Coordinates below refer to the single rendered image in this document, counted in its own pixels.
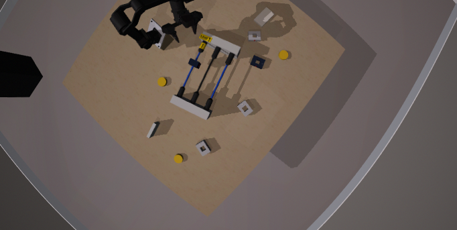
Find yellow round disc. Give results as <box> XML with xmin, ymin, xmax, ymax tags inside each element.
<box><xmin>174</xmin><ymin>154</ymin><xmax>184</xmax><ymax>163</ymax></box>
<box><xmin>279</xmin><ymin>50</ymin><xmax>288</xmax><ymax>60</ymax></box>
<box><xmin>158</xmin><ymin>77</ymin><xmax>168</xmax><ymax>87</ymax></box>

